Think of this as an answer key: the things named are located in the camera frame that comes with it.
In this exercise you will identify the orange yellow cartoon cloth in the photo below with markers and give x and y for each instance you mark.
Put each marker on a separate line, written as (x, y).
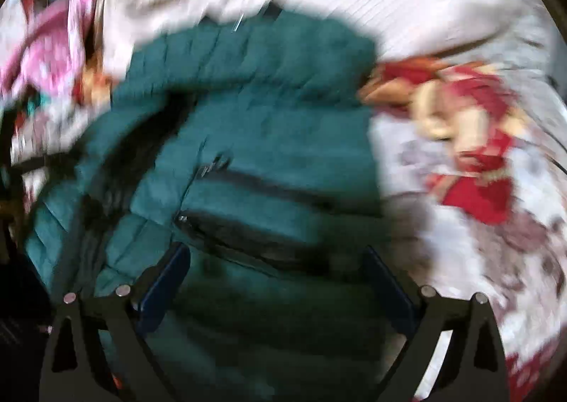
(94, 86)

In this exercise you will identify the pink printed pajama garment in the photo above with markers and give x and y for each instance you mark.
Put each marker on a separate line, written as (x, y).
(52, 55)

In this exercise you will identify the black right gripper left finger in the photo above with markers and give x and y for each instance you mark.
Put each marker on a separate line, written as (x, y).
(97, 349)

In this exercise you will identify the red yellow floral cloth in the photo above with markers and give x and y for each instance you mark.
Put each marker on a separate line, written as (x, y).
(468, 106)

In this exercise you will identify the white red floral fleece blanket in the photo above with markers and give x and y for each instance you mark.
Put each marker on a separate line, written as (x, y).
(520, 264)

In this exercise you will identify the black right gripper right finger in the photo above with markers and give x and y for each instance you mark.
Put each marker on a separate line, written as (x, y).
(464, 331)

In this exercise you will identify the dark green puffer jacket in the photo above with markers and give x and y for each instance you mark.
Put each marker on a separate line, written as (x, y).
(245, 143)

